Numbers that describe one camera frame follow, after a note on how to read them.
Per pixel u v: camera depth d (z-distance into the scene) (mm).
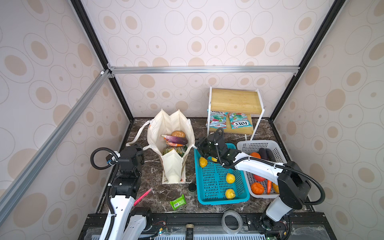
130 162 505
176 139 899
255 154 925
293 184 444
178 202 780
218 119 936
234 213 743
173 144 896
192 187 744
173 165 791
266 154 924
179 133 930
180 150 868
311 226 730
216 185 860
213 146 615
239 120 942
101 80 817
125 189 486
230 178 834
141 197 814
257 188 791
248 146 962
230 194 776
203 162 897
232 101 853
